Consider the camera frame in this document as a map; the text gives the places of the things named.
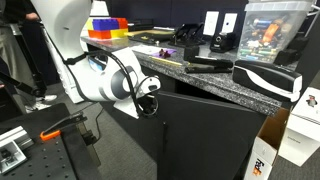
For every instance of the white wall plate with socket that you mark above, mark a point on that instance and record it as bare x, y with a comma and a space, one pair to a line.
229, 22

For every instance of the clear plastic storage bin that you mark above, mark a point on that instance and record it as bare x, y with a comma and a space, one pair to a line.
273, 31

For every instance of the black and white electric stapler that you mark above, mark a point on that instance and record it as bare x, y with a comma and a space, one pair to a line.
266, 78

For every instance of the yellow wooden ruler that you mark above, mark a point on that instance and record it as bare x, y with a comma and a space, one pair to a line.
165, 61

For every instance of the black tripod stand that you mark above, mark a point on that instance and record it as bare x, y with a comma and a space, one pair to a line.
31, 80

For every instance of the colourful toy block stack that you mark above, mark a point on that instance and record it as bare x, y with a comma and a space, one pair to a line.
106, 28

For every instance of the black right cabinet door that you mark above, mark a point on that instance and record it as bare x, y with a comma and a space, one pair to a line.
213, 140

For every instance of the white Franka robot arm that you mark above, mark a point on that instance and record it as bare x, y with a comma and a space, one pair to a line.
100, 76

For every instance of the white paper sheet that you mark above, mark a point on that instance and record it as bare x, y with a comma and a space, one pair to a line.
145, 49

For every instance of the silver aluminium bracket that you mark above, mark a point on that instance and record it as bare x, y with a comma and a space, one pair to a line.
13, 150

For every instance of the black electric pencil sharpener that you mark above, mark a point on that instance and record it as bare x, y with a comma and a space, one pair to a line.
222, 41

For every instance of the person in dark clothes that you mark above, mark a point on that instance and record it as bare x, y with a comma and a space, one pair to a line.
16, 10

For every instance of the dark red binder clips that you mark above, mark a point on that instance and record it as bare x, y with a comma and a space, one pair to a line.
163, 52

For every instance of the white box with penguin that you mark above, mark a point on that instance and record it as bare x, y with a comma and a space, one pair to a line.
301, 130

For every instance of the black cube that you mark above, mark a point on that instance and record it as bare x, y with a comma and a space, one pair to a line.
191, 53

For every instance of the black boxes beside bin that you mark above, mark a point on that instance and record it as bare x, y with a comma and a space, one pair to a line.
291, 50

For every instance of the slim black stapler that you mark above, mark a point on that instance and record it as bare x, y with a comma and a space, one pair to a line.
210, 64

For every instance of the white wall plate blank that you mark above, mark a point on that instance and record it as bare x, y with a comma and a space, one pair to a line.
211, 23

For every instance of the white FedEx cardboard box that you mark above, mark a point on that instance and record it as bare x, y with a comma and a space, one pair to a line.
265, 150

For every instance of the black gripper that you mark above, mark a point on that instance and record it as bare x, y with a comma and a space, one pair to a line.
149, 106

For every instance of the purple paper sheet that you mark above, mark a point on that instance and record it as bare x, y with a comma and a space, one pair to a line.
170, 52

